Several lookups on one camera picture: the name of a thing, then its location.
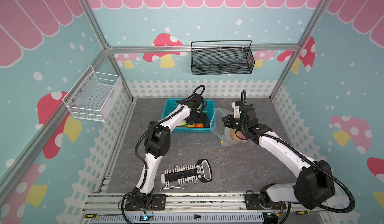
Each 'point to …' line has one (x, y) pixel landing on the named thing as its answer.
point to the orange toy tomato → (199, 125)
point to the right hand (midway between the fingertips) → (221, 117)
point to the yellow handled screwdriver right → (302, 212)
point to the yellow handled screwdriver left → (97, 215)
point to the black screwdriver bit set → (182, 176)
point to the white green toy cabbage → (182, 124)
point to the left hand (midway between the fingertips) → (199, 122)
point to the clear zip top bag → (218, 126)
